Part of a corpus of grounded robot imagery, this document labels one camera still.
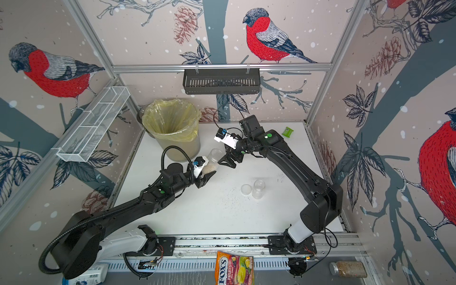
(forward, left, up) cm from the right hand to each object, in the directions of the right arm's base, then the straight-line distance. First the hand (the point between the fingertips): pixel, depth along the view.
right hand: (225, 149), depth 75 cm
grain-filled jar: (-38, -48, -22) cm, 65 cm away
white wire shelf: (-4, +60, +5) cm, 60 cm away
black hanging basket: (+49, +5, +3) cm, 50 cm away
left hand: (-3, +6, -7) cm, 10 cm away
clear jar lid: (-6, -10, -27) cm, 29 cm away
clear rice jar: (-6, +4, +2) cm, 7 cm away
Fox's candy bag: (-40, -5, -23) cm, 46 cm away
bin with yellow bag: (+27, +33, -11) cm, 44 cm away
